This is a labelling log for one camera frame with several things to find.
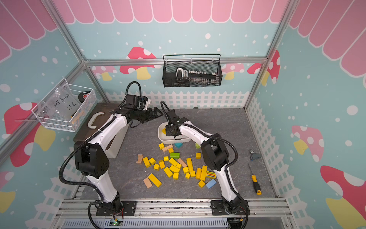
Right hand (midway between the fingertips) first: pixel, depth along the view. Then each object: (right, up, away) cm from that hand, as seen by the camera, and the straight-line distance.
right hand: (169, 131), depth 96 cm
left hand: (-6, +9, -8) cm, 14 cm away
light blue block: (+26, -29, -14) cm, 41 cm away
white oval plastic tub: (-2, -5, -1) cm, 6 cm away
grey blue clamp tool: (+56, -15, -4) cm, 58 cm away
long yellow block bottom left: (-7, -28, -13) cm, 31 cm away
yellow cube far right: (-5, 0, +9) cm, 11 cm away
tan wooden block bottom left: (-11, -29, -13) cm, 34 cm away
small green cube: (+19, -10, +1) cm, 21 cm away
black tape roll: (-48, +21, -15) cm, 54 cm away
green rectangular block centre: (+4, -15, -4) cm, 16 cm away
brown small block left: (-19, -17, -4) cm, 26 cm away
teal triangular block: (+6, -9, +1) cm, 11 cm away
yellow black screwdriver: (+51, -29, -15) cm, 61 cm away
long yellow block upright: (+22, -24, -11) cm, 35 cm away
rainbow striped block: (+26, -25, -12) cm, 38 cm away
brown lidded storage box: (-46, +10, -8) cm, 48 cm away
